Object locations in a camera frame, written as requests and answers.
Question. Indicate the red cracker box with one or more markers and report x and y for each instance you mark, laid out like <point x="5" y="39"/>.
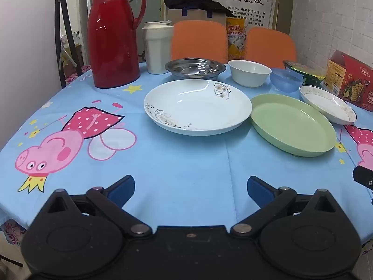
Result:
<point x="349" y="81"/>

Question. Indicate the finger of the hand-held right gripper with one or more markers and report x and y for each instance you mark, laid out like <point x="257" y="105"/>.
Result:
<point x="362" y="176"/>

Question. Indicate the wall poster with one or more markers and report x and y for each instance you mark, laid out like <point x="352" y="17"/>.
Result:
<point x="259" y="8"/>

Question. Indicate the brown paper bag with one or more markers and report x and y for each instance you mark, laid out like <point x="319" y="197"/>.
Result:
<point x="198" y="14"/>

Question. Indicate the small gold-rimmed white plate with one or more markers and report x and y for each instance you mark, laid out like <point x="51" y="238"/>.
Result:
<point x="327" y="105"/>

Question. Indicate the yellow snack bag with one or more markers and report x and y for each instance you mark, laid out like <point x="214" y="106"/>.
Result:
<point x="236" y="40"/>

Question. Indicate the orange chair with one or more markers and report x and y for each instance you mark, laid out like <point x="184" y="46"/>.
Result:
<point x="198" y="42"/>
<point x="271" y="48"/>

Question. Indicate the white lidded cup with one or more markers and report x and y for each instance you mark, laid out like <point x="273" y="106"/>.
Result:
<point x="157" y="49"/>

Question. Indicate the floral seat cushion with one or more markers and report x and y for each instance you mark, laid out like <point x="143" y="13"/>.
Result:
<point x="76" y="74"/>

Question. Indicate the large white floral plate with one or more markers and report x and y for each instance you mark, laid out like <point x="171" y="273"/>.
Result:
<point x="198" y="108"/>

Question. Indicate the green plate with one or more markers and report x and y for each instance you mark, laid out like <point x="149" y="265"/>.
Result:
<point x="291" y="125"/>

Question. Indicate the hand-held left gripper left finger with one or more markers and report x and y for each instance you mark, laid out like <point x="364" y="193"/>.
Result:
<point x="121" y="191"/>

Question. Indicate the red thermos jug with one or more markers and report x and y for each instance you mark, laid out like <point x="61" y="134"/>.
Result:
<point x="113" y="49"/>

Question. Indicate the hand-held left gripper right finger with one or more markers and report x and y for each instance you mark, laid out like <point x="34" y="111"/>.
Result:
<point x="260" y="191"/>

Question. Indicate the blue cartoon tablecloth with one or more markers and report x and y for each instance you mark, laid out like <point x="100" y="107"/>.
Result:
<point x="180" y="163"/>

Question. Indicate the cardboard box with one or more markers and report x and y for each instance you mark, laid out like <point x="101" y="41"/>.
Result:
<point x="76" y="53"/>

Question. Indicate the white bowl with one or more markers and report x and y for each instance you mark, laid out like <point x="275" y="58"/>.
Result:
<point x="250" y="74"/>

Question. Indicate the small blue bowl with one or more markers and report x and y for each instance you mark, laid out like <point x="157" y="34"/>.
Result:
<point x="285" y="81"/>

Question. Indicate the black cloth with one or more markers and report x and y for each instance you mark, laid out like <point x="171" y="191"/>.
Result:
<point x="195" y="1"/>

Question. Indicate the black metal frame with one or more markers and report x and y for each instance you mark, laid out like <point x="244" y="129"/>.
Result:
<point x="59" y="35"/>

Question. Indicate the clear plastic hanger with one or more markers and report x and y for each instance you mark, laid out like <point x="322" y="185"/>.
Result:
<point x="64" y="53"/>

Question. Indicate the stainless steel bowl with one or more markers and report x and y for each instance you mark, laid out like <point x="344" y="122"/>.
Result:
<point x="195" y="68"/>

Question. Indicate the green snack packet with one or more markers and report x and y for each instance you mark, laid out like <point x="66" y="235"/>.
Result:
<point x="309" y="73"/>

